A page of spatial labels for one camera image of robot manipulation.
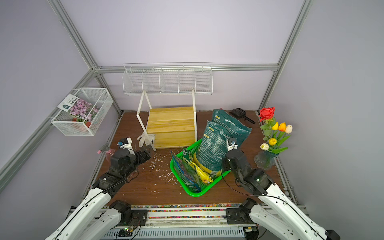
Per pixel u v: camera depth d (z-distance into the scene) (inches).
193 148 35.8
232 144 24.4
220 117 31.1
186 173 28.5
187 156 32.7
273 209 17.9
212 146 29.7
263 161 33.9
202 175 30.4
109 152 33.5
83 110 29.1
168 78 39.0
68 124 28.9
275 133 30.2
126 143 26.6
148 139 40.2
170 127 33.2
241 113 45.6
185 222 28.7
